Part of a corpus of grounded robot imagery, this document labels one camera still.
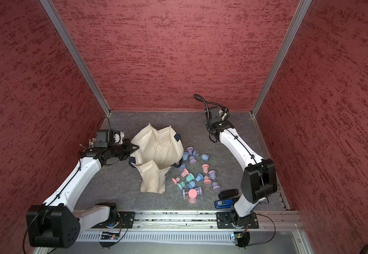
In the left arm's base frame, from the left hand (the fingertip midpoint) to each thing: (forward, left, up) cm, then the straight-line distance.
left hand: (139, 149), depth 81 cm
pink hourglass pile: (-7, -24, -14) cm, 29 cm away
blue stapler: (-23, -44, -13) cm, 51 cm away
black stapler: (-18, -46, -13) cm, 51 cm away
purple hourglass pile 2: (+1, -28, -13) cm, 31 cm away
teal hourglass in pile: (-10, -27, -14) cm, 32 cm away
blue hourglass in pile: (-13, -28, -14) cm, 34 cm away
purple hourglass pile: (-13, -41, -14) cm, 45 cm away
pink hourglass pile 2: (-11, -37, -14) cm, 41 cm away
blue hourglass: (+3, -36, -14) cm, 39 cm away
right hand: (+15, -37, +3) cm, 40 cm away
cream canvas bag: (+9, -7, -16) cm, 19 cm away
